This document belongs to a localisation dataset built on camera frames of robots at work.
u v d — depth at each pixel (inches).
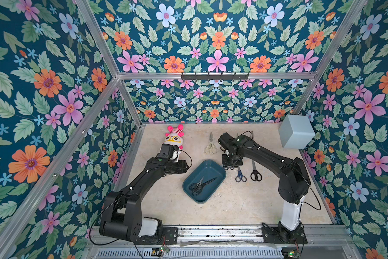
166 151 27.1
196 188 34.5
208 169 37.4
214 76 36.7
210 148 41.1
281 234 26.1
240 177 36.6
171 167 28.8
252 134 45.2
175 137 39.9
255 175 36.8
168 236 28.9
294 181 19.1
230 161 29.8
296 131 36.9
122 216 16.5
